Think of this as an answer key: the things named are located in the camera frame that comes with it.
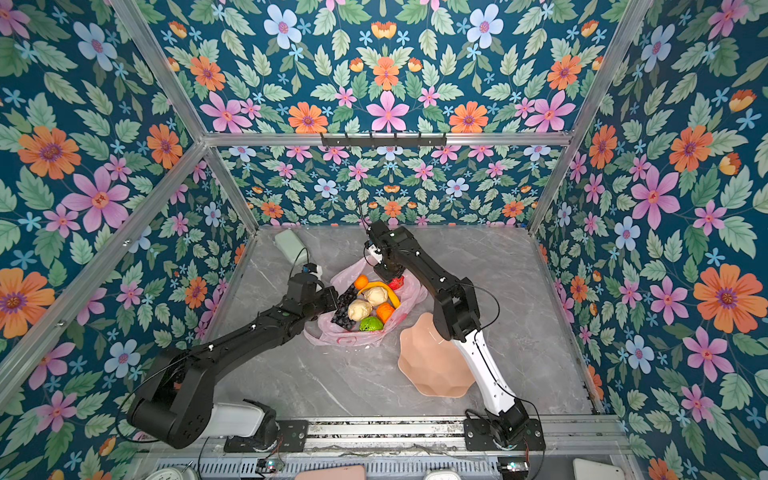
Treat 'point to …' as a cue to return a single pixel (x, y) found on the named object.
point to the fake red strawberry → (396, 283)
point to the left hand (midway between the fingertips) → (342, 285)
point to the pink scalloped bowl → (432, 363)
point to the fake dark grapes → (342, 317)
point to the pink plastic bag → (322, 331)
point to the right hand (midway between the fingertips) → (392, 269)
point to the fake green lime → (370, 323)
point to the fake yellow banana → (388, 290)
